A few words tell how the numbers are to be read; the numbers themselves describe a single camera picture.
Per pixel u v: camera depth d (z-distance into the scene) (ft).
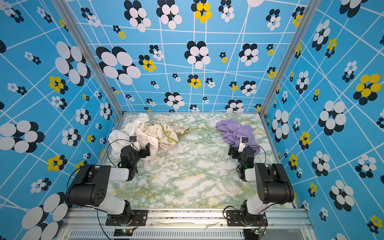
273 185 1.46
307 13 2.30
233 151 2.82
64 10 2.28
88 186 1.49
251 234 2.31
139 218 2.40
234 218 2.39
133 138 2.64
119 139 2.42
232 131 3.40
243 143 2.64
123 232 2.37
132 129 2.85
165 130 3.13
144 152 2.77
